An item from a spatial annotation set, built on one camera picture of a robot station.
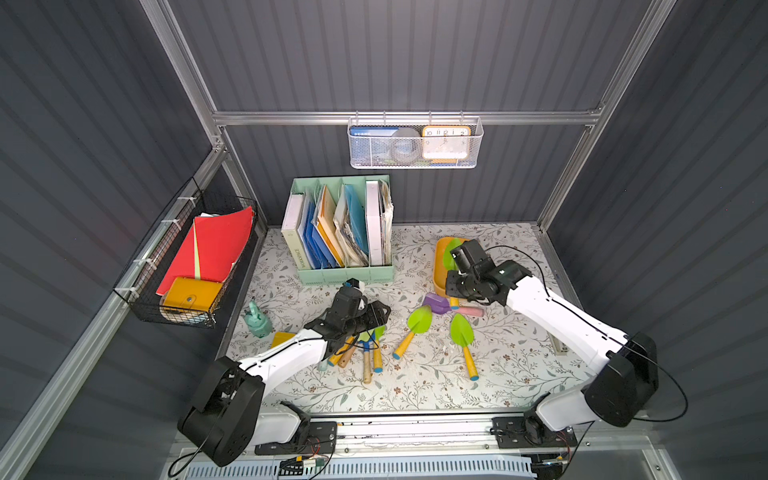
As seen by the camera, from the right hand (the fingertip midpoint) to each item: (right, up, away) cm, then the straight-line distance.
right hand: (457, 283), depth 82 cm
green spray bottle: (-57, -12, +4) cm, 59 cm away
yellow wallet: (-62, -1, -18) cm, 64 cm away
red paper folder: (-63, +10, -9) cm, 64 cm away
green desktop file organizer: (-35, +16, +9) cm, 39 cm away
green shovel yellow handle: (+4, -16, +10) cm, 20 cm away
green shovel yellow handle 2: (-9, -13, +12) cm, 20 cm away
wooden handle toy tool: (-25, -24, +2) cm, 35 cm away
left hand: (-21, -8, +3) cm, 23 cm away
